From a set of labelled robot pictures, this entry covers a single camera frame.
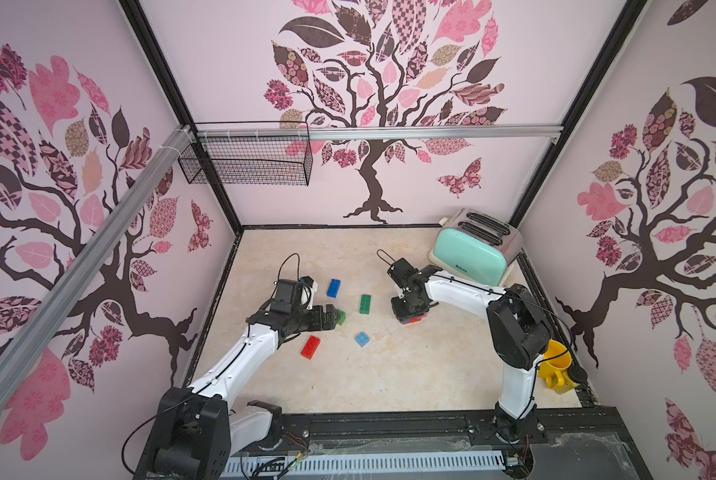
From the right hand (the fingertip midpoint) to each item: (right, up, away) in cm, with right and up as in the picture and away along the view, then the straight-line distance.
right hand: (401, 312), depth 93 cm
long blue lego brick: (-23, +7, +8) cm, 25 cm away
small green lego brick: (-19, -2, +2) cm, 19 cm away
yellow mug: (+38, -11, -17) cm, 43 cm away
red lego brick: (+4, -2, 0) cm, 5 cm away
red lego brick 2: (-28, -9, -5) cm, 30 cm away
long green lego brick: (-12, +2, +4) cm, 12 cm away
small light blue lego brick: (-13, -7, -4) cm, 15 cm away
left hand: (-23, -1, -8) cm, 24 cm away
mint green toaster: (+23, +21, -1) cm, 32 cm away
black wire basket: (-47, +52, +2) cm, 69 cm away
